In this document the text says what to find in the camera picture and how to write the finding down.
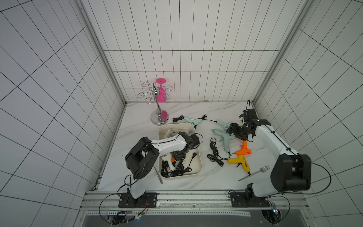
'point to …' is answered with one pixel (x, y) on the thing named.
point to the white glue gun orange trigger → (170, 160)
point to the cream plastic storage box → (192, 164)
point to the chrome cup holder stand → (159, 117)
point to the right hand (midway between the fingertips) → (226, 131)
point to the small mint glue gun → (194, 121)
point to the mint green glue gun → (226, 137)
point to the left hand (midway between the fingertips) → (168, 153)
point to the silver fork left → (159, 177)
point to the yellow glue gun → (240, 160)
